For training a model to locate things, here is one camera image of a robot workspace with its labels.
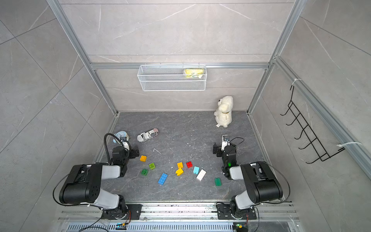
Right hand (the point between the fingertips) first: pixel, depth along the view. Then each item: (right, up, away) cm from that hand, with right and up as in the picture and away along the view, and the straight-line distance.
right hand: (223, 142), depth 93 cm
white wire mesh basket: (-35, +45, +7) cm, 57 cm away
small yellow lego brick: (-29, -14, -3) cm, 32 cm away
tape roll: (-72, +5, +7) cm, 73 cm away
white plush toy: (+3, +20, +11) cm, 23 cm away
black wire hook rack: (+33, +9, -27) cm, 43 cm away
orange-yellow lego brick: (-53, -11, 0) cm, 54 cm away
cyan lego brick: (-18, -16, -6) cm, 25 cm away
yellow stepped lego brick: (-29, -18, -6) cm, 34 cm away
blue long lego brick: (-38, -21, -9) cm, 45 cm away
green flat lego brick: (-6, -22, -10) cm, 25 cm away
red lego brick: (-23, -13, -5) cm, 27 cm away
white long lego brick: (-16, -19, -7) cm, 26 cm away
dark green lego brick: (-50, -17, -7) cm, 53 cm away
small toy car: (-54, +4, +8) cm, 54 cm away
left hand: (-62, -1, +1) cm, 62 cm away
